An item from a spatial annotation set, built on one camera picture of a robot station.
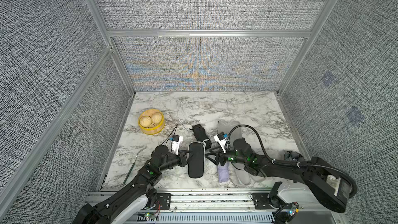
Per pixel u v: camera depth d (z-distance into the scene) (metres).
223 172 0.79
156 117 0.98
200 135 0.93
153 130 0.95
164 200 0.73
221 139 0.71
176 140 0.72
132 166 0.84
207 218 0.70
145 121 0.95
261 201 0.73
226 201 0.75
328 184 0.43
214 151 0.80
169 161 0.68
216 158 0.70
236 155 0.67
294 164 0.49
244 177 0.80
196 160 0.76
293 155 0.86
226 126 1.00
